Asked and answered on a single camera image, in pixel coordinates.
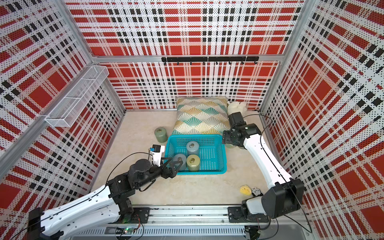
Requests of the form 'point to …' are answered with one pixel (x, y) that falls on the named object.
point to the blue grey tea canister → (180, 157)
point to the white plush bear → (234, 107)
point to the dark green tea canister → (161, 135)
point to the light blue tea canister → (192, 148)
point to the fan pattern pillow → (201, 115)
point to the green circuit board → (127, 230)
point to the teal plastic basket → (211, 152)
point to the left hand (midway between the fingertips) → (179, 161)
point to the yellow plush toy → (245, 190)
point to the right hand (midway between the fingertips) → (233, 139)
